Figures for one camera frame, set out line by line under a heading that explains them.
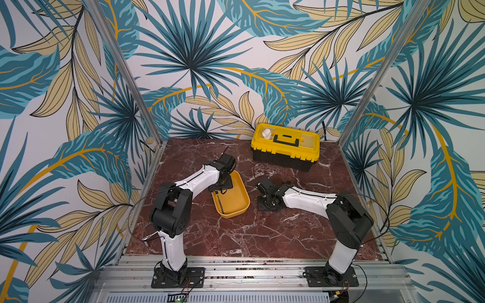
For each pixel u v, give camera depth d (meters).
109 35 0.74
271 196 0.69
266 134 0.94
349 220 0.48
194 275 0.74
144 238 0.80
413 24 0.72
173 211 0.49
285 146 0.96
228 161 0.76
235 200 0.98
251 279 0.75
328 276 0.66
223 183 0.78
